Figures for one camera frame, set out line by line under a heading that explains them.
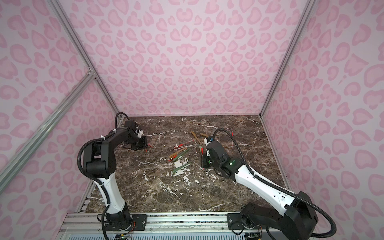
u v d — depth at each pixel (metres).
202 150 0.97
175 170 0.91
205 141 0.72
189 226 0.72
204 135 1.08
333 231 0.37
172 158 0.96
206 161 0.69
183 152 0.98
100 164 0.54
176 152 0.98
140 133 0.95
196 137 1.07
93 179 0.53
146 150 1.00
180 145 1.04
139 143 0.88
